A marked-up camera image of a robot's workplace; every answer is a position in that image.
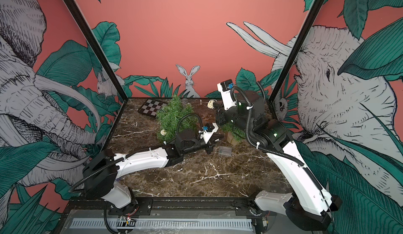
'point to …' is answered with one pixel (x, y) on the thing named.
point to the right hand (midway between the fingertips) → (212, 101)
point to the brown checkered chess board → (150, 107)
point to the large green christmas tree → (175, 115)
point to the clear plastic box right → (225, 151)
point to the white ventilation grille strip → (162, 223)
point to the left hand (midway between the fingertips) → (224, 135)
